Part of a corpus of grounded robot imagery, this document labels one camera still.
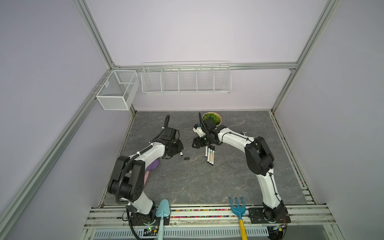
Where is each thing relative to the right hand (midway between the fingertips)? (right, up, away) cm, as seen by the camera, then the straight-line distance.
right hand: (196, 145), depth 96 cm
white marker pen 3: (+11, -6, 0) cm, 13 cm away
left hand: (-8, -2, -4) cm, 9 cm away
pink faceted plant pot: (+14, +21, +7) cm, 26 cm away
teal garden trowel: (-16, -29, -22) cm, 40 cm away
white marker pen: (+8, -6, 0) cm, 10 cm away
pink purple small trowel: (-26, -12, -7) cm, 29 cm away
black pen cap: (-6, -8, -1) cm, 10 cm away
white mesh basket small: (-53, +38, +6) cm, 65 cm away
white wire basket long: (-6, +45, +1) cm, 45 cm away
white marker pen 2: (+9, -6, -1) cm, 11 cm away
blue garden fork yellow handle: (+23, -30, -21) cm, 43 cm away
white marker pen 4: (-9, -4, -6) cm, 11 cm away
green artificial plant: (+13, +18, +6) cm, 23 cm away
